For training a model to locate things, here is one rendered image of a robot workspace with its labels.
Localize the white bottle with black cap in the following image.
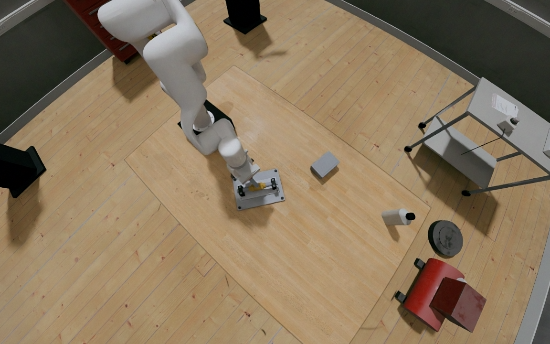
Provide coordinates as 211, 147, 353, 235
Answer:
381, 208, 415, 226

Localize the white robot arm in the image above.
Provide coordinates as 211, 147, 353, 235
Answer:
97, 0, 261, 185

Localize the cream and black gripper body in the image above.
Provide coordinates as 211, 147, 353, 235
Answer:
226, 154, 253, 178

